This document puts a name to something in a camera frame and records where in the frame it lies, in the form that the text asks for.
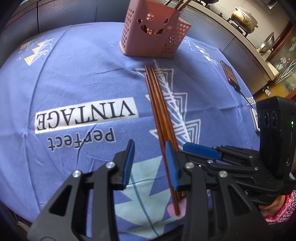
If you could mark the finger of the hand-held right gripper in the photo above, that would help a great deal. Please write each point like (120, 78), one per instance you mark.
(201, 150)
(249, 176)

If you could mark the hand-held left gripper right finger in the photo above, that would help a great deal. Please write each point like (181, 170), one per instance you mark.
(171, 164)

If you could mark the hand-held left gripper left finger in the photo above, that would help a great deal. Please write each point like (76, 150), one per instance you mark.
(129, 162)

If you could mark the bundle of wooden chopsticks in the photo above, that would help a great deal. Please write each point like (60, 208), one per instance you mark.
(159, 115)

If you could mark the pink perforated utensil holder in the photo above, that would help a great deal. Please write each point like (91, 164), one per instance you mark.
(148, 34)

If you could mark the wooden chopstick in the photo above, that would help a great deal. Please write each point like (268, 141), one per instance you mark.
(180, 4)
(187, 3)
(170, 2)

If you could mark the white charging device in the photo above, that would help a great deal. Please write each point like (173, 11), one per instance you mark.
(254, 120)

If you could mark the dark smartphone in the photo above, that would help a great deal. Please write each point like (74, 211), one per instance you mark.
(229, 74)

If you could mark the etched glass cabinet door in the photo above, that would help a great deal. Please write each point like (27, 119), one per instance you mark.
(285, 62)

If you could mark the blue printed tablecloth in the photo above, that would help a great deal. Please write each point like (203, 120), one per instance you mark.
(81, 81)

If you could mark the steel basin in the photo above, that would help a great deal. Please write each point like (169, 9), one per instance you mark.
(267, 44)

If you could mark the beige kitchen countertop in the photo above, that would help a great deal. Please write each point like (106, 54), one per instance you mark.
(242, 41)

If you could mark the beige clay pot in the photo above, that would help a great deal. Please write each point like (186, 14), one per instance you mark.
(244, 17)

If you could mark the black gas stove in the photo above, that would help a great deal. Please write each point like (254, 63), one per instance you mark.
(222, 16)

